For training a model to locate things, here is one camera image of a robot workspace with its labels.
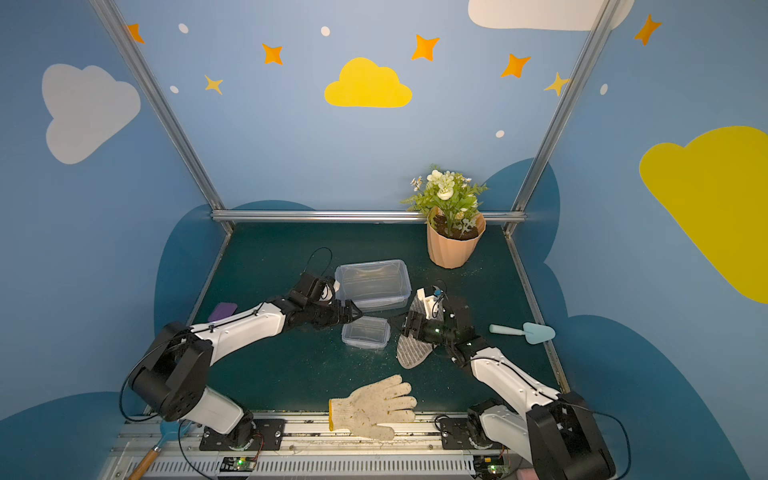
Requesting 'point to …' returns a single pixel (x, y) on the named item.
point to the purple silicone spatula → (222, 310)
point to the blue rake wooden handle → (170, 430)
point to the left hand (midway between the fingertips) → (357, 316)
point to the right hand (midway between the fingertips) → (400, 320)
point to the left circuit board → (238, 464)
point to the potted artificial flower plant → (454, 223)
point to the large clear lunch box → (374, 286)
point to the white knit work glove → (366, 409)
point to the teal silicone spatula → (533, 332)
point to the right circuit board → (490, 467)
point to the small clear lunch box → (366, 332)
